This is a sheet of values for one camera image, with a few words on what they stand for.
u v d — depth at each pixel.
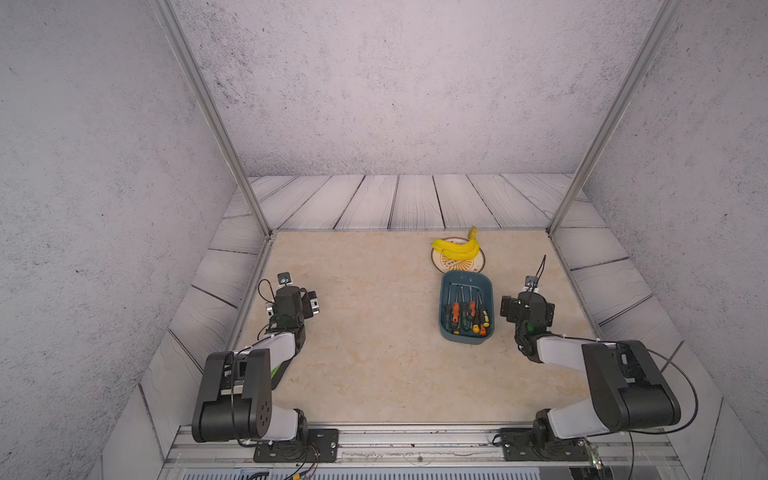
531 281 0.81
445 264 1.11
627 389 0.44
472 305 0.96
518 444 0.73
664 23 0.71
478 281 1.04
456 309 0.95
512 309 0.87
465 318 0.93
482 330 0.91
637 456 0.71
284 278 0.80
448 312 0.95
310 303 0.86
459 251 1.10
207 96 0.84
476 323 0.91
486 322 0.90
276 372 0.84
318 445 0.73
